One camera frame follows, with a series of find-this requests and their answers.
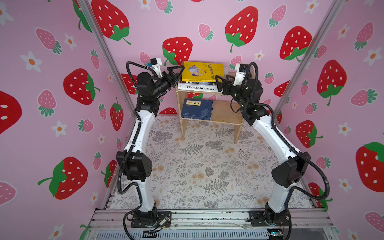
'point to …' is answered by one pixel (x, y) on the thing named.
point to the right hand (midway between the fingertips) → (219, 75)
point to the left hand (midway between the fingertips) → (184, 70)
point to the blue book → (197, 109)
